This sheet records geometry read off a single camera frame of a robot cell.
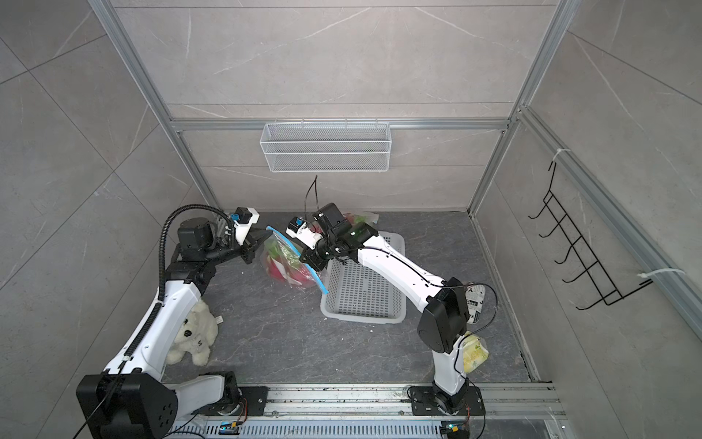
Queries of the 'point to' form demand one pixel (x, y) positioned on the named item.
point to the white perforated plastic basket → (351, 294)
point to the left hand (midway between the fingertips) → (268, 227)
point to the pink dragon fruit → (284, 263)
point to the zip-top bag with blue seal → (277, 235)
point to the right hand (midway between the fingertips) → (305, 256)
